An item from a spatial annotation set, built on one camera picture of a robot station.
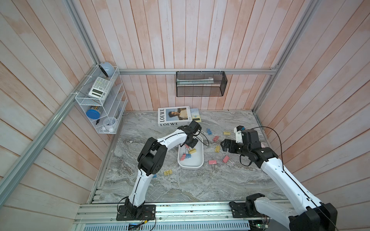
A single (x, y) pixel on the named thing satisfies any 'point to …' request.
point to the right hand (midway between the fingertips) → (226, 142)
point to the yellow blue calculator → (195, 115)
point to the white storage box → (190, 158)
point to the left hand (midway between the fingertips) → (190, 142)
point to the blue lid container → (93, 114)
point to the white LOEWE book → (172, 116)
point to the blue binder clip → (209, 132)
